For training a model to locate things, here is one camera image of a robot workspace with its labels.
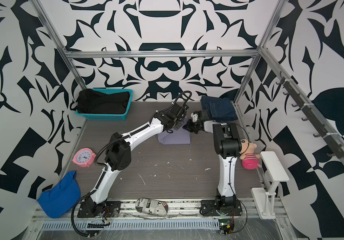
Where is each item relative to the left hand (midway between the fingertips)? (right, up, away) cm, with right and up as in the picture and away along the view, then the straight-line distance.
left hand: (178, 115), depth 92 cm
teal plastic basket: (-47, -1, +10) cm, 48 cm away
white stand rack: (+39, -40, -22) cm, 60 cm away
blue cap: (-58, -41, -16) cm, 73 cm away
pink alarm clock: (-55, -25, -3) cm, 61 cm away
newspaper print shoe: (-12, -44, -21) cm, 50 cm away
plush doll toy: (+41, -26, -6) cm, 49 cm away
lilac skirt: (+2, -14, +5) cm, 15 cm away
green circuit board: (+21, -51, -20) cm, 59 cm away
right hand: (+5, -7, +12) cm, 14 cm away
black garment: (-65, +11, +22) cm, 69 cm away
